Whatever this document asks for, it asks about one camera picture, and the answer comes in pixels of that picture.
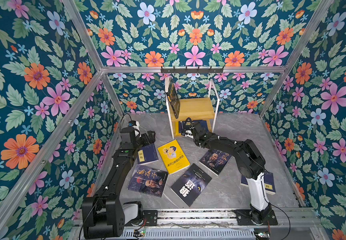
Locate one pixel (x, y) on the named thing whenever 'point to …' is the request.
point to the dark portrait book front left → (148, 180)
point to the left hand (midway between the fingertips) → (150, 130)
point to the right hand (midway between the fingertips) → (200, 127)
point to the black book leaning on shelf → (173, 96)
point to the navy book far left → (147, 154)
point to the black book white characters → (191, 184)
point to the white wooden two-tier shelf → (199, 111)
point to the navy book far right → (269, 182)
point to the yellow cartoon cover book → (173, 156)
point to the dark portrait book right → (215, 161)
